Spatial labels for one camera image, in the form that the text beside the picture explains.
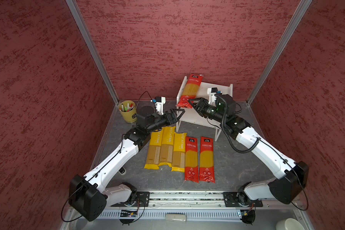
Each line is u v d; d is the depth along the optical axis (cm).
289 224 61
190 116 71
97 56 92
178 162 85
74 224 67
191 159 86
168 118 61
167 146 92
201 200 76
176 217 66
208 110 62
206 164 86
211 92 65
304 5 71
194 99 73
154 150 90
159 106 64
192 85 81
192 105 65
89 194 38
